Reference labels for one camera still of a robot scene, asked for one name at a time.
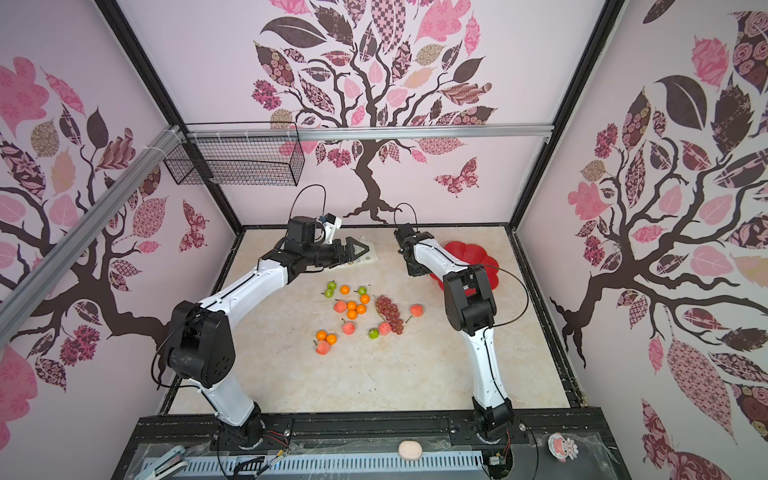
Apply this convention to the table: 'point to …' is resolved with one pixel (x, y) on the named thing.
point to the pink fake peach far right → (416, 310)
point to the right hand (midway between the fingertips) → (429, 264)
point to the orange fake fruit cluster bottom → (352, 314)
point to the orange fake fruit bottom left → (321, 334)
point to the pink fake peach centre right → (384, 328)
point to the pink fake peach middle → (348, 329)
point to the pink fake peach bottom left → (323, 347)
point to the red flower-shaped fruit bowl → (471, 254)
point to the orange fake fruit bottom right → (331, 338)
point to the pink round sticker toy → (561, 447)
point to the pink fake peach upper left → (340, 306)
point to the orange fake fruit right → (365, 299)
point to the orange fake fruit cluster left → (352, 305)
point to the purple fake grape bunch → (389, 311)
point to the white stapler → (164, 466)
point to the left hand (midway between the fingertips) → (360, 254)
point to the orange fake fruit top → (345, 290)
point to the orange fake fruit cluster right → (361, 309)
